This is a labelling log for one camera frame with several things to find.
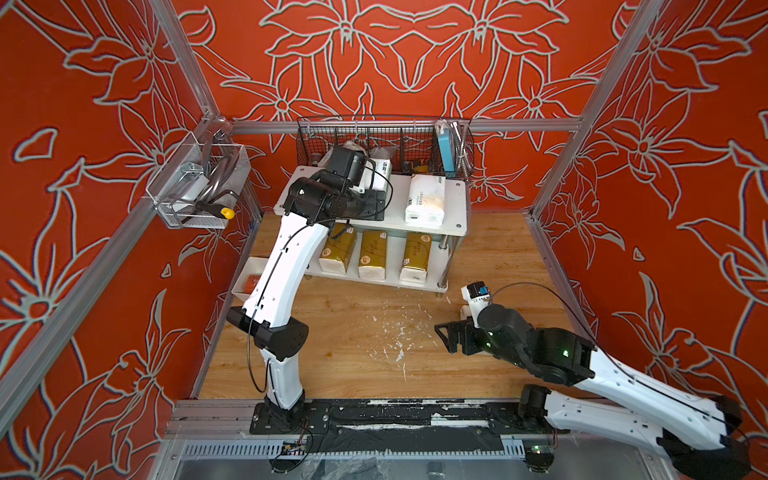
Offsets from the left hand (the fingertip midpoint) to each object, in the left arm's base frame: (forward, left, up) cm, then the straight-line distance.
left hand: (369, 200), depth 71 cm
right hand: (-23, -20, -18) cm, 35 cm away
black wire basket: (+34, -12, -6) cm, 37 cm away
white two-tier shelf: (-4, -21, -3) cm, 22 cm away
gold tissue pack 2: (+1, 0, -24) cm, 24 cm away
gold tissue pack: (+3, +11, -24) cm, 27 cm away
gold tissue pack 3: (-2, -13, -24) cm, 28 cm away
